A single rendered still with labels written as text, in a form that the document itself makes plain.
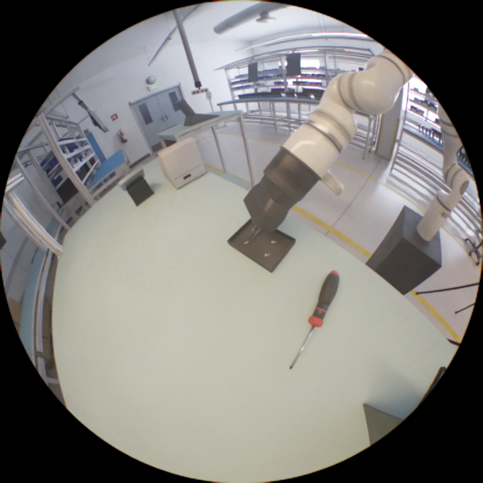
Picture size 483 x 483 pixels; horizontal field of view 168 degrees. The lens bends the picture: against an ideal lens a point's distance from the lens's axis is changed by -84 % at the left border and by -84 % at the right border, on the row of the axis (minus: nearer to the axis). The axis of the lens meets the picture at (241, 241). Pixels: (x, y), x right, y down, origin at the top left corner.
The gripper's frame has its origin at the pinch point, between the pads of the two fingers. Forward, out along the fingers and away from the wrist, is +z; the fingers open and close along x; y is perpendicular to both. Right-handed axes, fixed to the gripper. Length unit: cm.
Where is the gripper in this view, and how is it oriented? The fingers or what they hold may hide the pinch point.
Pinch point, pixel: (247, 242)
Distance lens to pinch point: 32.8
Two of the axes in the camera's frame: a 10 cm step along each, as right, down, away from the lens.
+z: -5.4, 6.4, 5.4
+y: -8.0, -2.0, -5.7
